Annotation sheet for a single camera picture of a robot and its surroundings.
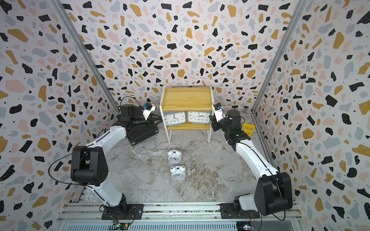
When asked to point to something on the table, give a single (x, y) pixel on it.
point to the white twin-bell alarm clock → (175, 156)
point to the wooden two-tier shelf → (187, 98)
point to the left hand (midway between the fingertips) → (161, 118)
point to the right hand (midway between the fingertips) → (212, 114)
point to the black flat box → (138, 130)
